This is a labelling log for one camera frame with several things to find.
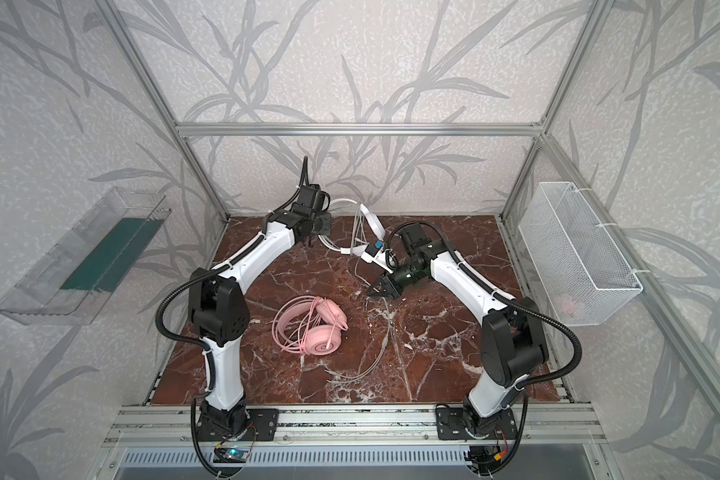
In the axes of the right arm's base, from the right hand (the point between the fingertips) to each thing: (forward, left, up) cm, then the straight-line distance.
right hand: (372, 283), depth 80 cm
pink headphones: (-12, +15, -9) cm, 21 cm away
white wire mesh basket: (-10, -45, +18) cm, 49 cm away
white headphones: (+18, 0, +5) cm, 19 cm away
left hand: (+25, +15, +3) cm, 29 cm away
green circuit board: (-37, +34, -17) cm, 53 cm away
